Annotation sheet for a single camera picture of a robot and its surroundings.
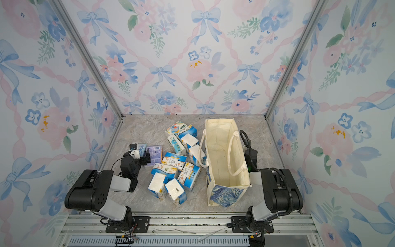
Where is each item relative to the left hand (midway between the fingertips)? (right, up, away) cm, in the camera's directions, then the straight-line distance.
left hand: (141, 149), depth 92 cm
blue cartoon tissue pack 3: (+20, -6, -4) cm, 21 cm away
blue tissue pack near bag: (+32, 0, -6) cm, 32 cm away
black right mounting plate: (+53, -34, -19) cm, 66 cm away
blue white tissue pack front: (+24, -17, -20) cm, 36 cm away
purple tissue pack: (+8, -3, 0) cm, 9 cm away
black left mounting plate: (+4, -34, -19) cm, 39 cm away
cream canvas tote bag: (+49, -9, -14) cm, 51 cm away
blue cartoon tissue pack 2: (+19, -11, -10) cm, 23 cm away
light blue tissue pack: (-1, 0, +3) cm, 3 cm away
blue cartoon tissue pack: (+28, -14, -9) cm, 33 cm away
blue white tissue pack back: (+28, +7, 0) cm, 29 cm away
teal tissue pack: (+20, +3, +1) cm, 20 cm away
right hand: (+62, +1, +2) cm, 62 cm away
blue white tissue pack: (+14, -16, -19) cm, 29 cm away
